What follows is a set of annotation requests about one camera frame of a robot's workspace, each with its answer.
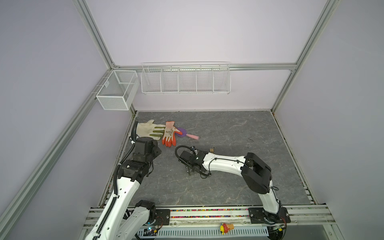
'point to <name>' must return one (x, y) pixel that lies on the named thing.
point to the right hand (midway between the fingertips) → (195, 168)
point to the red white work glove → (169, 137)
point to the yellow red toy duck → (224, 228)
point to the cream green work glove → (149, 129)
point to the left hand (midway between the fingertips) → (155, 148)
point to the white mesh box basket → (118, 91)
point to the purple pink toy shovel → (184, 134)
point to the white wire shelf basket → (185, 78)
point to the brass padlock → (212, 150)
